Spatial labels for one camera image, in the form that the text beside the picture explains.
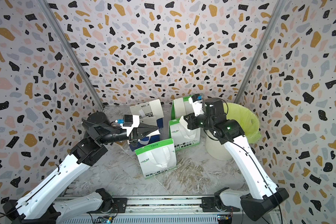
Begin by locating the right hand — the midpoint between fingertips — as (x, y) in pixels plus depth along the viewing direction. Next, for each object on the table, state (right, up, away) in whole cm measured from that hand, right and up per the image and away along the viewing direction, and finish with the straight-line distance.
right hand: (184, 117), depth 67 cm
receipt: (-2, +7, +26) cm, 27 cm away
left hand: (-11, -4, -15) cm, 19 cm away
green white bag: (0, -12, +18) cm, 22 cm away
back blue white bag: (-25, +4, +22) cm, 34 cm away
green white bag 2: (-14, -21, +5) cm, 25 cm away
